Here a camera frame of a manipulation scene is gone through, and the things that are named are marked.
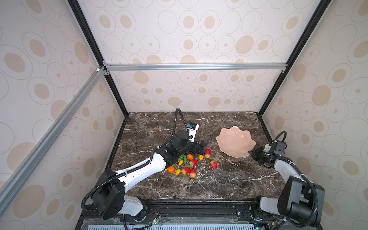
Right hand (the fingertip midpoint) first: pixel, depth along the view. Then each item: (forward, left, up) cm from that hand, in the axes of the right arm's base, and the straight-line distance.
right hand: (250, 149), depth 89 cm
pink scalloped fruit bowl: (+8, +6, -4) cm, 11 cm away
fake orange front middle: (-10, +49, -5) cm, 51 cm away
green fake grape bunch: (-2, +42, -5) cm, 42 cm away
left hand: (-2, +29, +17) cm, 34 cm away
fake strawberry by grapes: (+1, +26, -6) cm, 26 cm away
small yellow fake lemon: (-11, +45, -6) cm, 47 cm away
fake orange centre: (-2, +38, -4) cm, 38 cm away
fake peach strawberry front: (-13, +36, -5) cm, 38 cm away
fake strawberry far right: (-7, +23, -6) cm, 24 cm away
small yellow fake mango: (-1, +30, -7) cm, 31 cm away
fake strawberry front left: (-11, +41, -5) cm, 42 cm away
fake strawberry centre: (-6, +36, -5) cm, 37 cm away
